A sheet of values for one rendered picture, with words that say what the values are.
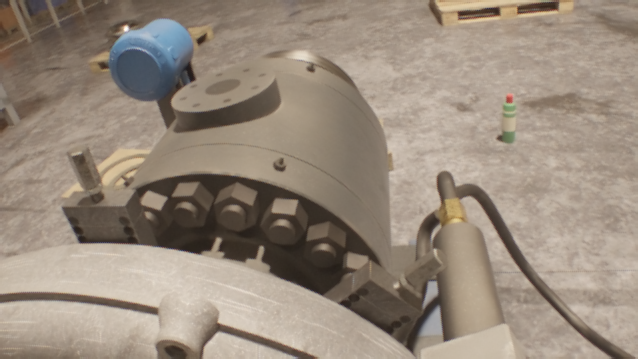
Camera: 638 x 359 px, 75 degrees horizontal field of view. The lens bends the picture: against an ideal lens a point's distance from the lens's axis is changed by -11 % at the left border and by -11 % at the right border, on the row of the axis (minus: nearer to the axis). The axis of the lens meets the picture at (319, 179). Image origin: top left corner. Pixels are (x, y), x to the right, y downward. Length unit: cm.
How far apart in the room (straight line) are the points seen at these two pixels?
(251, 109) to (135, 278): 48
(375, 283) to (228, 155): 38
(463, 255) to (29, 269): 50
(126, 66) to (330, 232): 62
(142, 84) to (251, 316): 78
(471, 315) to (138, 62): 85
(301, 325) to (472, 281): 24
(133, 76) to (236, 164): 46
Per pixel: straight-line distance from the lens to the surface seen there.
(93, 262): 46
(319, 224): 73
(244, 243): 77
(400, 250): 141
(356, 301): 48
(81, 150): 46
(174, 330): 39
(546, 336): 155
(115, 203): 47
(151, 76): 109
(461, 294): 57
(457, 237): 64
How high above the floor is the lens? 123
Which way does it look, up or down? 33 degrees down
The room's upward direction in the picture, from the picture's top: 12 degrees counter-clockwise
